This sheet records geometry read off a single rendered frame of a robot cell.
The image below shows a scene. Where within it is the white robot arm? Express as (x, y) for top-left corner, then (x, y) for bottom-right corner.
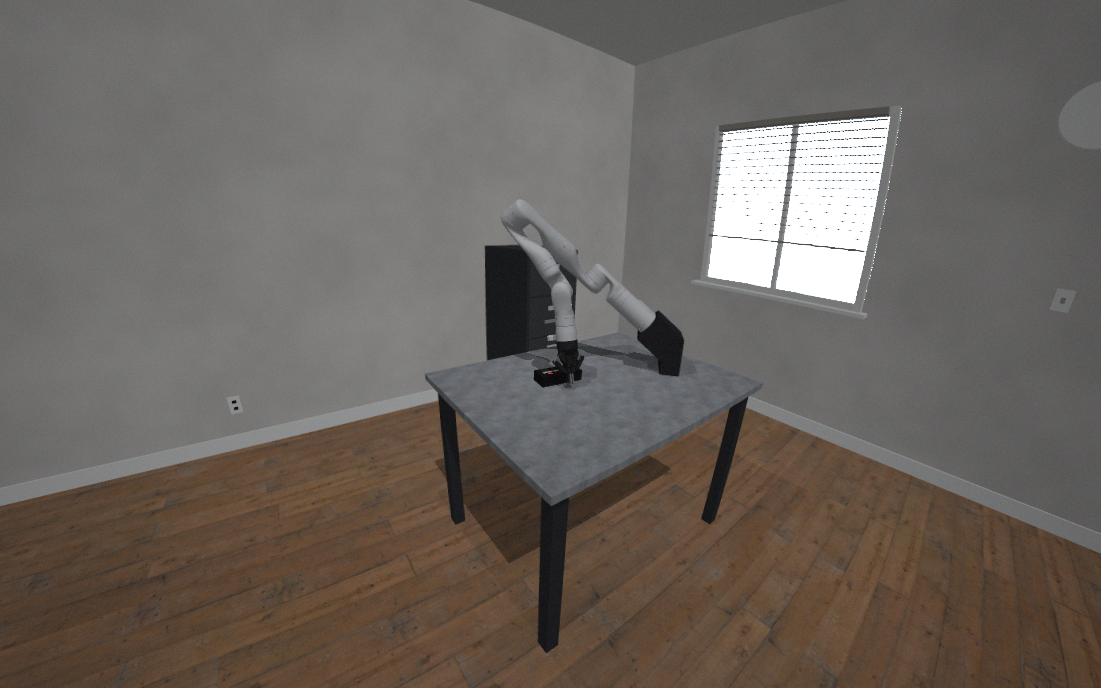
(501, 199), (656, 342)

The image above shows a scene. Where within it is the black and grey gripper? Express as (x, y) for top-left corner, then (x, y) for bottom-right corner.
(552, 340), (584, 384)

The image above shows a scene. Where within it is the black power strip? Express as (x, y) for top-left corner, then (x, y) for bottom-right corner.
(534, 367), (582, 387)

